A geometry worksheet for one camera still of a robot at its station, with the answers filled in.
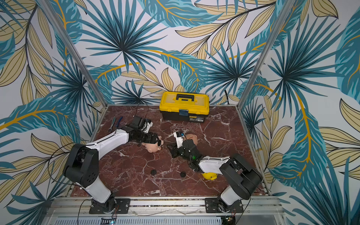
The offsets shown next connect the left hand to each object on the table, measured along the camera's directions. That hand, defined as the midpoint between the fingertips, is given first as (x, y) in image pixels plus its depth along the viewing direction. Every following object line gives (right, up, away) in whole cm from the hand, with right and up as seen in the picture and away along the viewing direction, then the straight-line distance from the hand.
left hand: (152, 140), depth 90 cm
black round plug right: (+20, -20, -7) cm, 29 cm away
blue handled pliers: (-29, +12, +16) cm, 35 cm away
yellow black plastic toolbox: (+21, +22, +5) cm, 31 cm away
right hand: (+11, -2, -5) cm, 12 cm away
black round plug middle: (+2, -19, -5) cm, 20 cm away
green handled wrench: (-34, +6, +13) cm, 37 cm away
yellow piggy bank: (+35, -18, -13) cm, 41 cm away
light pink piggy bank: (+1, -4, -3) cm, 5 cm away
